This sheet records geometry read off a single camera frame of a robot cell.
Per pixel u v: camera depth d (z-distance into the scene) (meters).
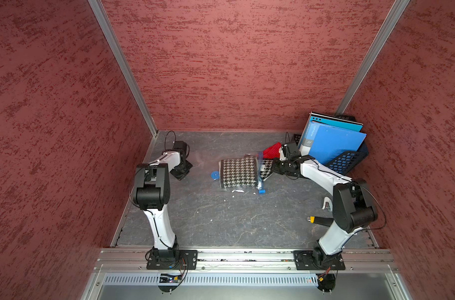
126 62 0.88
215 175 1.00
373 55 0.85
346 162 0.84
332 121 0.85
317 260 0.67
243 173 0.95
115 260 0.76
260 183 0.92
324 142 0.85
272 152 1.09
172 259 0.68
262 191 0.90
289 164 0.69
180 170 0.87
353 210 0.47
